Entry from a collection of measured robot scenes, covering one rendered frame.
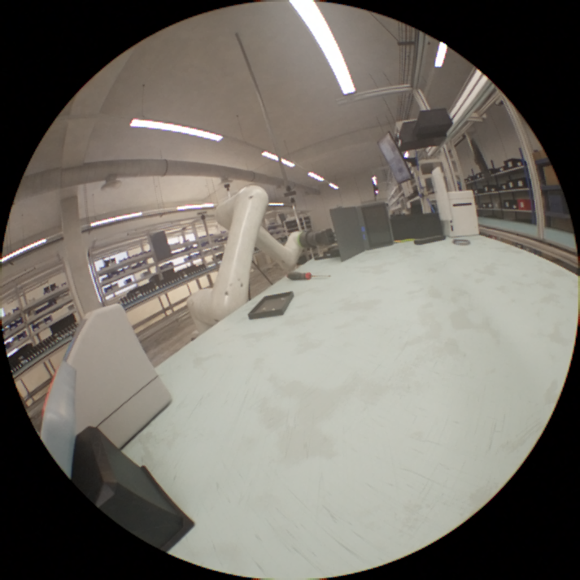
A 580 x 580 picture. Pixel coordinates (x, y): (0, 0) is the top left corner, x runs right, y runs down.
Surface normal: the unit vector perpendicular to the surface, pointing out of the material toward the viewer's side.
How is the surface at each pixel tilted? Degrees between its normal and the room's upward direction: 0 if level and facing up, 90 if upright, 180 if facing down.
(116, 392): 90
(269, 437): 0
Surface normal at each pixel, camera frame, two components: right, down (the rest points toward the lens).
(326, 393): -0.25, -0.93
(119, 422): 0.89, -0.12
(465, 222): -0.43, 0.36
